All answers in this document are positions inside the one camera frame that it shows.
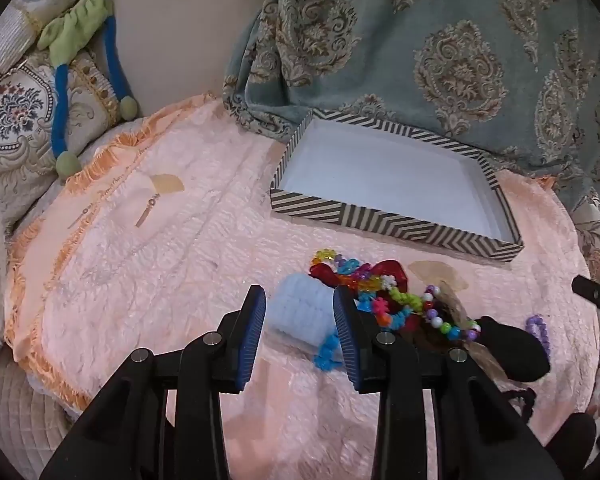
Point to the light blue scrunchie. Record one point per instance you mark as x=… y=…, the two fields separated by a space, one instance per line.
x=300 y=305

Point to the red velvet bow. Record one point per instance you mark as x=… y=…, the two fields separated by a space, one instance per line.
x=395 y=272

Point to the black cloth pouch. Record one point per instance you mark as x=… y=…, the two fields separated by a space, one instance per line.
x=510 y=350

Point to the striped cardboard box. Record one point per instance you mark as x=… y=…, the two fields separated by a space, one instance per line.
x=380 y=180

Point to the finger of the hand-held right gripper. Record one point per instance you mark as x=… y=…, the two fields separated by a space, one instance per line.
x=597 y=295

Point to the peach fringed blanket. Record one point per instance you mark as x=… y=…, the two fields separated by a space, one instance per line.
x=180 y=270

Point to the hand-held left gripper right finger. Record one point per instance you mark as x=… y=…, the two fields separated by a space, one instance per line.
x=345 y=340

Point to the floral embroidered cushion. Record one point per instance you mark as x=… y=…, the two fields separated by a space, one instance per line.
x=15 y=105

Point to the white quilted cushion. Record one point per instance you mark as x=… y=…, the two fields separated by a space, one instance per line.
x=15 y=420

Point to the green and blue plush toy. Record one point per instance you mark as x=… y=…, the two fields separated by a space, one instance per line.
x=75 y=30

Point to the cream sofa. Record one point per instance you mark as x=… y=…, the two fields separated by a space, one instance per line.
x=180 y=35

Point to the gold drop earring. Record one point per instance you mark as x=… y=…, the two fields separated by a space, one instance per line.
x=145 y=212
x=81 y=215

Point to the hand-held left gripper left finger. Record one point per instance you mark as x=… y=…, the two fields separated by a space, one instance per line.
x=250 y=340

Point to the brown sheer hair bow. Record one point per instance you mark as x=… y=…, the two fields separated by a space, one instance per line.
x=455 y=305

